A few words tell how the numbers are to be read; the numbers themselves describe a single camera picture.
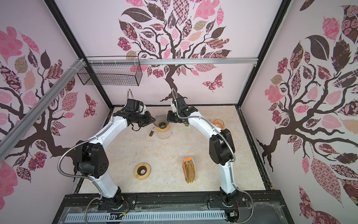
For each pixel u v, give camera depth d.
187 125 1.07
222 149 0.53
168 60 0.93
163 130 0.91
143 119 0.77
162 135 1.00
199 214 0.78
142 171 0.85
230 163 0.56
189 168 0.77
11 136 0.51
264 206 0.73
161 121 0.92
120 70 0.95
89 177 0.51
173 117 0.80
